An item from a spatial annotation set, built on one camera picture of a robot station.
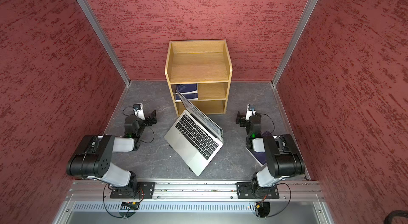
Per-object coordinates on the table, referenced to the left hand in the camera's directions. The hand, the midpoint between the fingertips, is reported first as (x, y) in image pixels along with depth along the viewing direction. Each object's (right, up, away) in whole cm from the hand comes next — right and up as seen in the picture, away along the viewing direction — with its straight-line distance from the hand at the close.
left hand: (148, 113), depth 94 cm
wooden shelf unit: (+33, +24, -12) cm, 42 cm away
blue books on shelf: (+26, +13, -6) cm, 30 cm away
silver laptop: (+30, -13, -11) cm, 34 cm away
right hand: (+60, 0, +1) cm, 60 cm away
